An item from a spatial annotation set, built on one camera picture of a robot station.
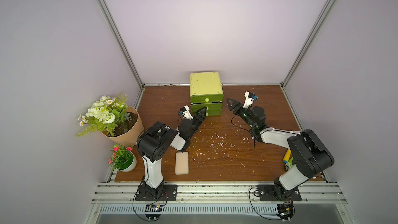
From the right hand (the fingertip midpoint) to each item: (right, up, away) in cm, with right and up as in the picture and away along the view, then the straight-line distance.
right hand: (230, 97), depth 83 cm
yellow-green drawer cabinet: (-14, +4, +7) cm, 16 cm away
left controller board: (-39, -55, -12) cm, 68 cm away
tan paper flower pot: (-53, -17, -6) cm, 56 cm away
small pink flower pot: (-56, -32, -6) cm, 65 cm away
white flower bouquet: (-58, -8, -18) cm, 61 cm away
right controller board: (+23, -53, -13) cm, 60 cm away
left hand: (-12, -7, +4) cm, 15 cm away
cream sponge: (-27, -36, -1) cm, 45 cm away
